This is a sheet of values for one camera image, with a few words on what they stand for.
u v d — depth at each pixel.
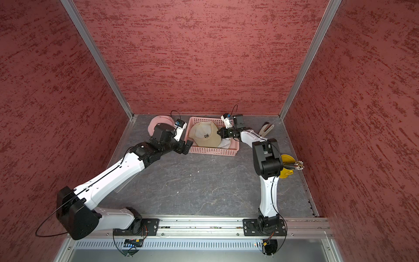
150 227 0.74
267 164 0.56
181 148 0.70
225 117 0.93
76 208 0.38
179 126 0.67
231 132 0.89
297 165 0.76
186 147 0.71
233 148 1.00
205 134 1.08
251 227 0.74
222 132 0.90
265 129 1.10
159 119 1.05
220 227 0.76
